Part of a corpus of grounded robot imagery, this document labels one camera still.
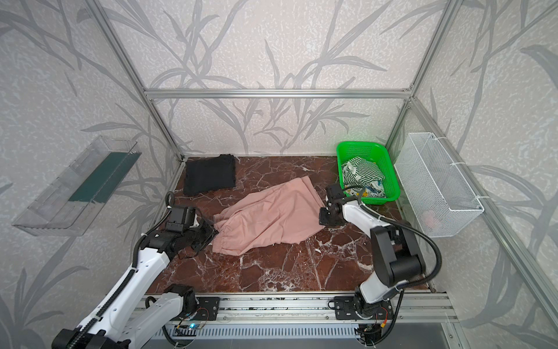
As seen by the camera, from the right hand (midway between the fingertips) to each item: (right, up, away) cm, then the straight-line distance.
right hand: (325, 213), depth 94 cm
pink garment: (-16, +1, 0) cm, 16 cm away
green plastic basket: (+30, +29, +22) cm, 47 cm away
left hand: (-40, -1, -14) cm, 42 cm away
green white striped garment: (+18, +18, +12) cm, 28 cm away
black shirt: (-57, +17, +16) cm, 62 cm away
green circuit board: (-47, -33, -23) cm, 62 cm away
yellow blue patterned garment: (+24, +10, +11) cm, 29 cm away
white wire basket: (+28, +10, -32) cm, 44 cm away
